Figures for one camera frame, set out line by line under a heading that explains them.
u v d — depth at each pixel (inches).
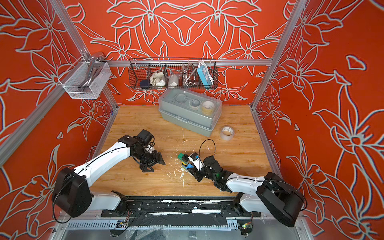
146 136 26.7
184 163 31.6
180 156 31.3
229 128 40.5
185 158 30.4
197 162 27.9
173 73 38.6
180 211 28.7
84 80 32.8
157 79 36.3
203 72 33.5
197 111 35.7
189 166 32.3
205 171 27.9
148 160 27.1
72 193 16.0
